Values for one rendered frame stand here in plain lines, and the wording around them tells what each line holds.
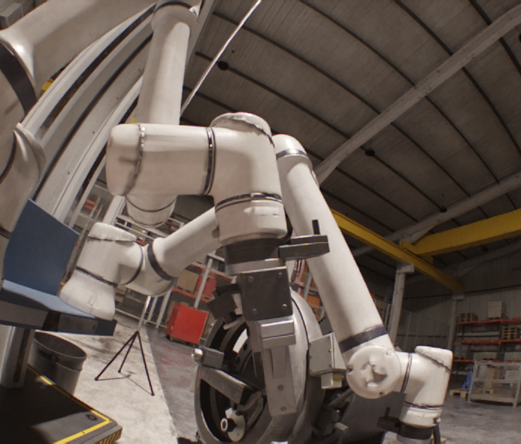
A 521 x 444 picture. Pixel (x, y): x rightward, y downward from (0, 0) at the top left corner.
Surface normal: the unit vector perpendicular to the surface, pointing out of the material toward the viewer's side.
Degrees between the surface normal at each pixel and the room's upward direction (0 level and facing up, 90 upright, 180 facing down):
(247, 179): 98
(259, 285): 96
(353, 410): 96
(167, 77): 86
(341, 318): 104
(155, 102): 94
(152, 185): 146
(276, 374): 124
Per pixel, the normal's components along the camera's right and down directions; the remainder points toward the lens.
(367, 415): 0.43, 0.03
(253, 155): 0.37, -0.24
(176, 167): 0.37, 0.48
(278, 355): 0.17, 0.28
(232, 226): -0.44, -0.16
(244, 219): -0.12, -0.22
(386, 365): -0.28, -0.47
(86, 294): 0.55, -0.52
